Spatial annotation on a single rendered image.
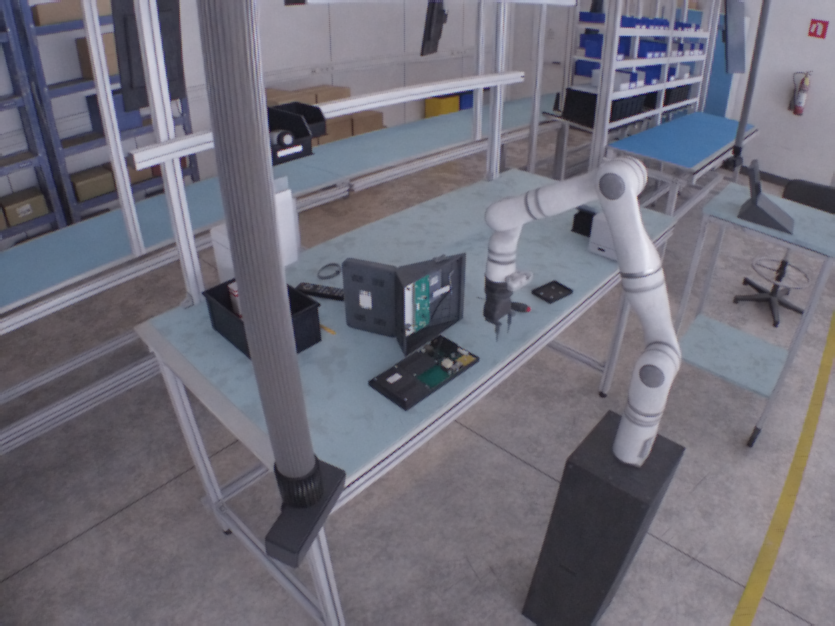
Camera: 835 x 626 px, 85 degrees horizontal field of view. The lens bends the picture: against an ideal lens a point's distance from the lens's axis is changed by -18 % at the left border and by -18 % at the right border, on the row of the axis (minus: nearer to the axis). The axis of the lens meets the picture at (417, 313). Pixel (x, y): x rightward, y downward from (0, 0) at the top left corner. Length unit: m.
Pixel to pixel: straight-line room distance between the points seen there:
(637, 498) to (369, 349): 0.77
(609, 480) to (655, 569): 0.99
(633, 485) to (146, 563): 1.83
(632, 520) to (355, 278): 0.93
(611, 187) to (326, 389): 0.79
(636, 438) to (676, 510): 1.21
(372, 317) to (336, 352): 0.14
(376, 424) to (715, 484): 1.85
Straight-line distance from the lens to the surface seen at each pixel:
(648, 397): 1.28
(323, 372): 1.39
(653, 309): 1.20
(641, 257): 1.15
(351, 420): 1.25
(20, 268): 2.67
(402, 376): 1.32
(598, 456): 1.43
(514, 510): 2.35
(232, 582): 2.23
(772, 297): 4.31
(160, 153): 1.55
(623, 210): 1.12
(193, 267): 1.73
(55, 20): 4.56
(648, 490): 1.39
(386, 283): 1.40
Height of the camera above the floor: 1.86
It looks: 33 degrees down
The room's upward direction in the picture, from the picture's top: straight up
